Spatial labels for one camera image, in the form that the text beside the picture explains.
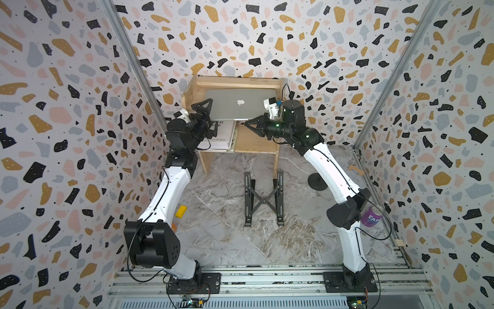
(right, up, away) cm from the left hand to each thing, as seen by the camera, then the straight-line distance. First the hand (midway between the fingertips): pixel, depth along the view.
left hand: (218, 106), depth 68 cm
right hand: (+9, -6, +1) cm, 11 cm away
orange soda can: (-26, -50, +22) cm, 60 cm away
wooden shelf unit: (+9, -9, +27) cm, 29 cm away
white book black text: (-1, -11, +17) cm, 20 cm away
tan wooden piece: (+73, -24, +48) cm, 90 cm away
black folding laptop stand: (+23, -39, +30) cm, 54 cm away
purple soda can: (+63, -43, +15) cm, 78 cm away
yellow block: (-23, -44, +25) cm, 55 cm away
